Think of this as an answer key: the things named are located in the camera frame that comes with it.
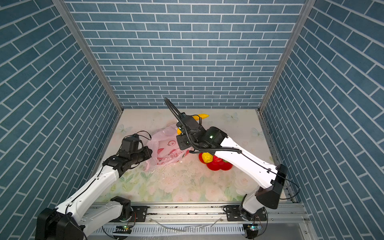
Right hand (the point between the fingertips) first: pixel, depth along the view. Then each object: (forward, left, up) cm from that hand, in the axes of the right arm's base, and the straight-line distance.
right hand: (178, 136), depth 70 cm
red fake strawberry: (+2, -20, -26) cm, 33 cm away
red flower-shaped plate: (-1, -20, -27) cm, 33 cm away
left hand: (0, +17, -16) cm, 23 cm away
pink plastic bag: (+9, +14, -30) cm, 34 cm away
